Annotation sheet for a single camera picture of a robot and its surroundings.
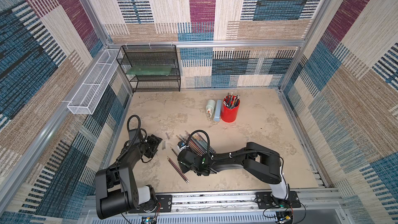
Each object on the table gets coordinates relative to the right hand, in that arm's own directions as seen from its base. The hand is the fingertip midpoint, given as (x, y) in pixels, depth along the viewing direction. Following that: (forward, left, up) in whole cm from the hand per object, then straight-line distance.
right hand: (184, 162), depth 87 cm
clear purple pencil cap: (+16, +11, +1) cm, 19 cm away
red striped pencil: (-7, +2, +7) cm, 10 cm away
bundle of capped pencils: (+10, -6, +2) cm, 12 cm away
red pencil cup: (+27, -28, +6) cm, 39 cm away
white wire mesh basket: (+29, +57, +20) cm, 68 cm away
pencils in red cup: (+31, -28, +16) cm, 44 cm away
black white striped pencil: (+5, +6, +2) cm, 8 cm away
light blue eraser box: (+29, -20, +5) cm, 36 cm away
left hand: (+10, +14, +4) cm, 18 cm away
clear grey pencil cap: (+9, +13, +2) cm, 16 cm away
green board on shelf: (+45, +21, +29) cm, 57 cm away
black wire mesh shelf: (+59, +14, +30) cm, 68 cm away
